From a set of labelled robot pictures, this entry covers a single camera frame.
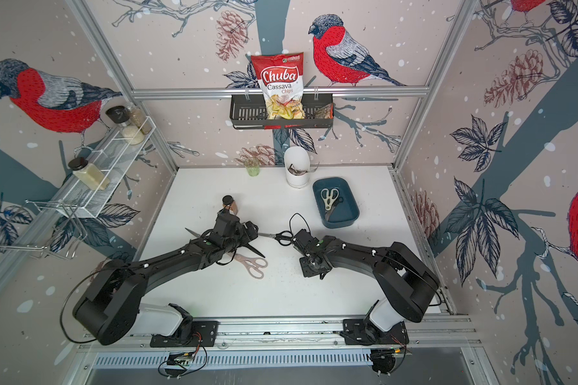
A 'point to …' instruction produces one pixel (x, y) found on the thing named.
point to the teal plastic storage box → (346, 212)
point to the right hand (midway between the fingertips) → (311, 267)
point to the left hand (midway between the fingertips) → (255, 227)
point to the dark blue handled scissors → (197, 234)
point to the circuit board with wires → (179, 363)
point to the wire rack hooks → (65, 250)
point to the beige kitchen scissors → (329, 196)
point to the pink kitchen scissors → (254, 265)
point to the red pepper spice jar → (229, 203)
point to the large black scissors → (250, 247)
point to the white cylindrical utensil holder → (297, 164)
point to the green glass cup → (253, 167)
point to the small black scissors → (329, 212)
